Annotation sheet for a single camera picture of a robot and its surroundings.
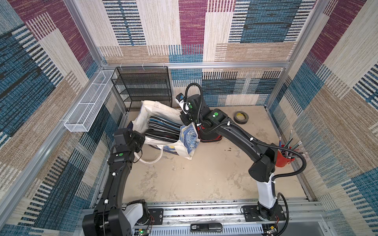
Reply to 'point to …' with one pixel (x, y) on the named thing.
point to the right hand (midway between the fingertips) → (185, 113)
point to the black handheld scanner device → (206, 227)
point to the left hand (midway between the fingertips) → (144, 131)
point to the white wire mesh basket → (80, 118)
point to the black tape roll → (240, 121)
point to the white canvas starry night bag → (189, 140)
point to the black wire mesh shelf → (135, 84)
